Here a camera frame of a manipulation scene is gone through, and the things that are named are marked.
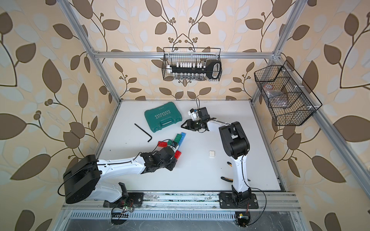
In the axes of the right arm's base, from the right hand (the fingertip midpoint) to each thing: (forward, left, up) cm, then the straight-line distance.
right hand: (184, 126), depth 99 cm
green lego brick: (-8, +5, -2) cm, 9 cm away
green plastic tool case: (+10, +16, +1) cm, 19 cm away
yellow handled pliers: (-34, -24, -4) cm, 42 cm away
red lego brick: (-12, +14, -2) cm, 19 cm away
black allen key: (0, +29, -4) cm, 29 cm away
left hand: (-24, +5, 0) cm, 24 cm away
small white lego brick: (-20, -18, -3) cm, 27 cm away
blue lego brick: (-5, +1, -3) cm, 6 cm away
